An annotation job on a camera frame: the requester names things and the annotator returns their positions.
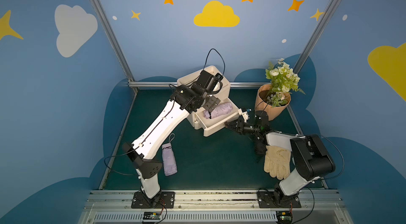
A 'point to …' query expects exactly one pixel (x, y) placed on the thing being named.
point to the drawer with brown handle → (213, 122)
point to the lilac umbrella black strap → (221, 109)
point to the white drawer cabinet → (225, 91)
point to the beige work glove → (277, 162)
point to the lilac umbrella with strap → (169, 160)
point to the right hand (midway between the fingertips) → (228, 124)
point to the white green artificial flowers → (283, 81)
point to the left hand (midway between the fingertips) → (205, 92)
